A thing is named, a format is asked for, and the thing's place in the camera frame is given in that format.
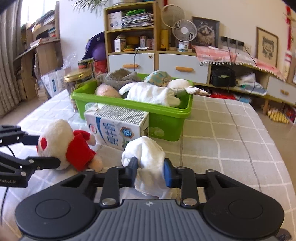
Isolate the wooden cabinet with drawers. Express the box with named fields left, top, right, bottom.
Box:
left=104, top=1, right=295, bottom=106

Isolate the white paper bag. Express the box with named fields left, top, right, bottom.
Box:
left=41, top=69, right=66, bottom=97

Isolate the framed cartoon girl picture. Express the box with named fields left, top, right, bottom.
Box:
left=256, top=27, right=278, bottom=67

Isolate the pink fluffy plush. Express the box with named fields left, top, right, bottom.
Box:
left=95, top=83, right=121, bottom=98

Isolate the white desk fan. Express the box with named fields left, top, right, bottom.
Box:
left=172, top=20, right=197, bottom=52

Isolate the small tin can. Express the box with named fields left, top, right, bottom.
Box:
left=78, top=58, right=94, bottom=70

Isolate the pink cloth on cabinet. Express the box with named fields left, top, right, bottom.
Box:
left=193, top=46, right=286, bottom=82

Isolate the doll with blue bonnet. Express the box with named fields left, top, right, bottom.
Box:
left=144, top=70, right=210, bottom=97

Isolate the grey checked tablecloth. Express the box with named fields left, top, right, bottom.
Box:
left=1, top=90, right=295, bottom=240

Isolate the blue white milk carton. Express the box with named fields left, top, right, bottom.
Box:
left=84, top=103, right=149, bottom=151

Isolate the framed cat picture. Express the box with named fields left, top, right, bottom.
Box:
left=192, top=16, right=220, bottom=48

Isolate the white cloth glove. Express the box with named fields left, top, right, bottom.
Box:
left=119, top=82, right=181, bottom=107

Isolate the round racket fan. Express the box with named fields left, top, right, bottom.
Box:
left=161, top=4, right=185, bottom=29

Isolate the yellow egg tray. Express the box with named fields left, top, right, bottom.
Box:
left=267, top=108, right=289, bottom=124

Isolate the red cartoon bucket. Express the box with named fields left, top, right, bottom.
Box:
left=93, top=59, right=108, bottom=75

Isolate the white plush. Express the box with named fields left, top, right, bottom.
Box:
left=37, top=119, right=103, bottom=172

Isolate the potted spider plant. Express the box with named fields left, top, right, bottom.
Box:
left=70, top=0, right=109, bottom=11

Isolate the green plastic bin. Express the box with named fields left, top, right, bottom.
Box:
left=71, top=80, right=193, bottom=142

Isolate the grey green knitted cloth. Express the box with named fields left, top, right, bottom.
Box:
left=96, top=68, right=142, bottom=90

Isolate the black bag on shelf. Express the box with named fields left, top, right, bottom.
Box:
left=210, top=66, right=236, bottom=87

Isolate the gold lid glass jar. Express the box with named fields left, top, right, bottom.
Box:
left=64, top=68, right=93, bottom=112

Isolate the white sock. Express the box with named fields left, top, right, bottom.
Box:
left=121, top=136, right=172, bottom=199

